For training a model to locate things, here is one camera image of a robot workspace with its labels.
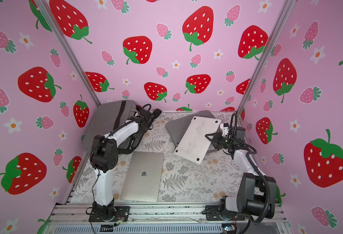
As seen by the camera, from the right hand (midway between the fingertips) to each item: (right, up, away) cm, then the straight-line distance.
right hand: (204, 136), depth 83 cm
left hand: (-49, +6, +13) cm, 51 cm away
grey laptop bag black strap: (-70, +12, +19) cm, 73 cm away
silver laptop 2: (-6, -5, +3) cm, 8 cm away
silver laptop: (-36, -25, +3) cm, 44 cm away
